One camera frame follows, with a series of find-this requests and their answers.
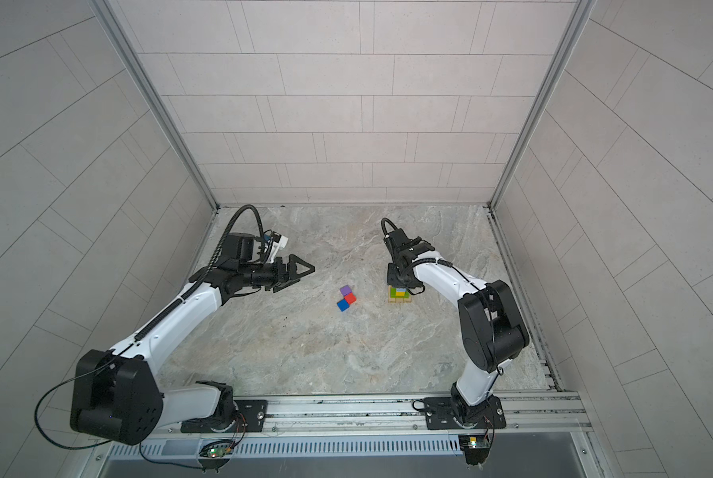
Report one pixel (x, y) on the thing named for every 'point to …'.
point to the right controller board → (476, 448)
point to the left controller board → (217, 449)
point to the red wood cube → (351, 298)
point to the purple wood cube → (346, 290)
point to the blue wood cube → (343, 305)
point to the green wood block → (393, 294)
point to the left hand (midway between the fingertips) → (312, 271)
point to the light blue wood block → (400, 290)
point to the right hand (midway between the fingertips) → (396, 280)
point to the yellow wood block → (397, 293)
